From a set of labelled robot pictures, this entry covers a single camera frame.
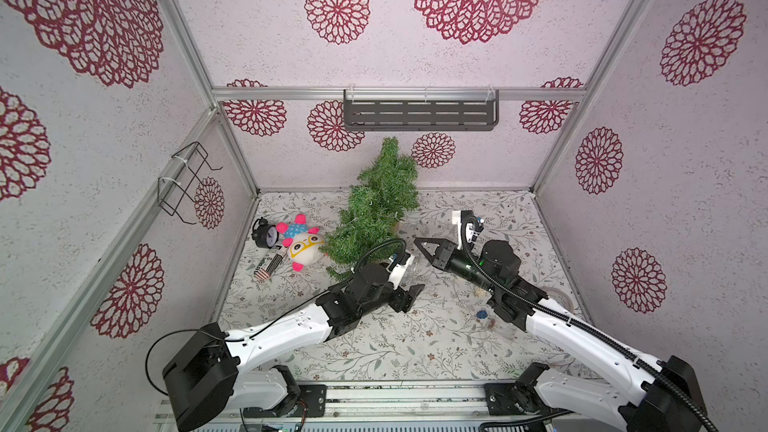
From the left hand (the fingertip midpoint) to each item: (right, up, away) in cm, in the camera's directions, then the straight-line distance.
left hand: (412, 278), depth 78 cm
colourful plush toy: (-33, +7, +17) cm, 37 cm away
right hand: (-1, +11, -11) cm, 15 cm away
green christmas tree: (-11, +16, -8) cm, 21 cm away
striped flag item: (-45, 0, +17) cm, 48 cm away
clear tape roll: (+45, -8, +11) cm, 47 cm away
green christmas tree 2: (-6, +23, +11) cm, 27 cm away
